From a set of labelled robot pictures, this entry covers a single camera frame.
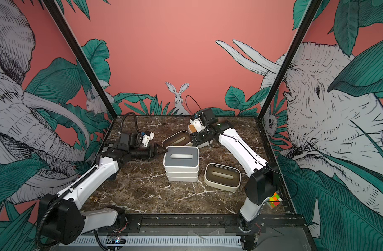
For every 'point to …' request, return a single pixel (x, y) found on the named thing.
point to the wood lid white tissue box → (192, 129)
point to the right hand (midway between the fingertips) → (194, 135)
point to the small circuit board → (116, 240)
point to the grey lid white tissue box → (182, 177)
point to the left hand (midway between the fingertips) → (165, 150)
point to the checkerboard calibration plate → (108, 147)
